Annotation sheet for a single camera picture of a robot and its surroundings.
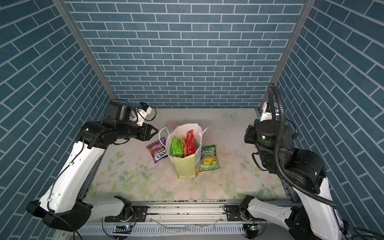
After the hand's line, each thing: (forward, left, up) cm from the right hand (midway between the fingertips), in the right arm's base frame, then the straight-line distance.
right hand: (251, 118), depth 53 cm
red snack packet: (+10, +25, -35) cm, 44 cm away
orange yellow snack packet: (+5, +28, -30) cm, 42 cm away
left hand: (+2, +39, -12) cm, 41 cm away
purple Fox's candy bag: (+8, +46, -42) cm, 63 cm away
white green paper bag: (-6, +26, -33) cm, 43 cm away
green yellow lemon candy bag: (+5, +14, -43) cm, 46 cm away
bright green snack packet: (+2, +32, -29) cm, 43 cm away
